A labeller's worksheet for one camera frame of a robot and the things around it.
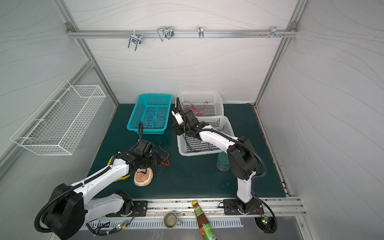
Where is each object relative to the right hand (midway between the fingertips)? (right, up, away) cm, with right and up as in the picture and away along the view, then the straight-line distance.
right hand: (178, 120), depth 89 cm
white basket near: (+7, -17, +7) cm, 19 cm away
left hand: (-10, -22, -3) cm, 25 cm away
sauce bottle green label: (+15, -48, -24) cm, 55 cm away
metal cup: (-1, -47, -19) cm, 51 cm away
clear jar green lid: (+25, -23, -10) cm, 36 cm away
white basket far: (+16, +13, +30) cm, 36 cm away
